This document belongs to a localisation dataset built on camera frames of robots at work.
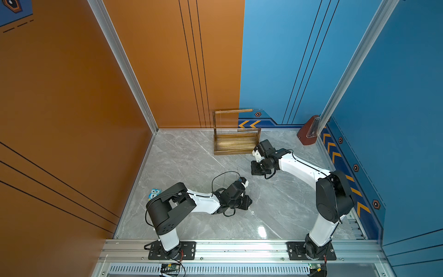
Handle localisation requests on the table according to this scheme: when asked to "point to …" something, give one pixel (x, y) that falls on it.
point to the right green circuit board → (314, 265)
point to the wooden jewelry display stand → (243, 141)
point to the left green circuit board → (170, 266)
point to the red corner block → (303, 132)
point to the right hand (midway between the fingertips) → (251, 171)
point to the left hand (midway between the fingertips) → (252, 200)
